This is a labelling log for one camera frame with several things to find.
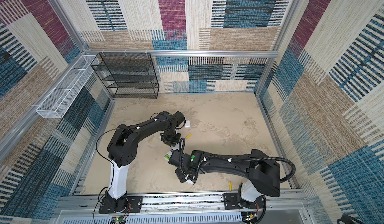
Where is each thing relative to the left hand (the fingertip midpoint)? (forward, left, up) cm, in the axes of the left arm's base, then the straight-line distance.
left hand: (174, 144), depth 92 cm
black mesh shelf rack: (+48, +36, +15) cm, 61 cm away
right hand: (-19, -7, +3) cm, 21 cm away
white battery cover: (-21, -9, -1) cm, 23 cm away
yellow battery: (-23, -30, -1) cm, 38 cm away
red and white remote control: (-7, +4, -1) cm, 8 cm away
